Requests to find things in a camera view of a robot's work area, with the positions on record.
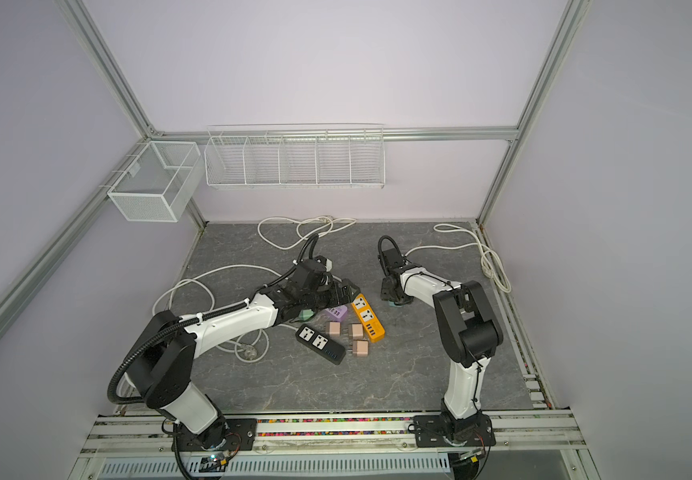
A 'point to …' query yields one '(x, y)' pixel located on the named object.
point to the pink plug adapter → (334, 328)
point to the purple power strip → (337, 313)
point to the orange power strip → (369, 318)
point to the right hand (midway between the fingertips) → (396, 295)
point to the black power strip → (323, 346)
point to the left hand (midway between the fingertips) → (350, 298)
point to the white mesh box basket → (159, 182)
